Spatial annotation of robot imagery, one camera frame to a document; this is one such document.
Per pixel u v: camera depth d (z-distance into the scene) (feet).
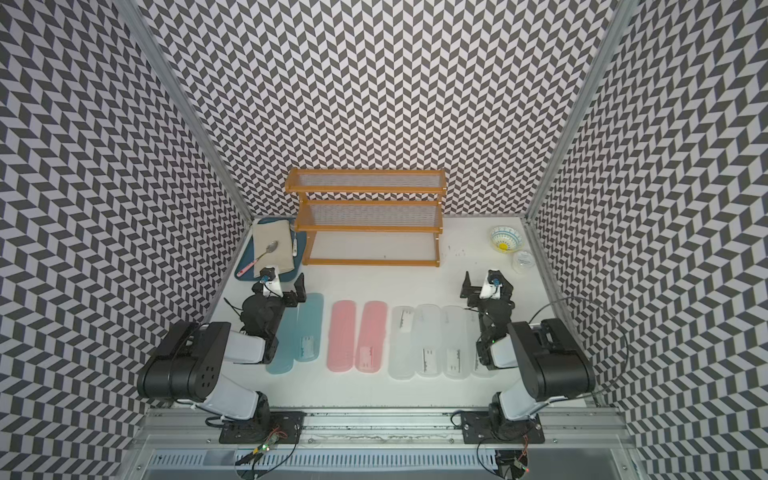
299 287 2.83
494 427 2.18
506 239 3.55
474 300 2.67
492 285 2.45
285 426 2.41
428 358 2.75
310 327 2.85
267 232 3.74
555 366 1.46
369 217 4.05
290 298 2.67
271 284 2.49
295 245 3.59
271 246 3.54
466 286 2.64
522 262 3.26
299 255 3.53
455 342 2.91
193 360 1.49
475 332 3.04
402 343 2.88
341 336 2.90
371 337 2.87
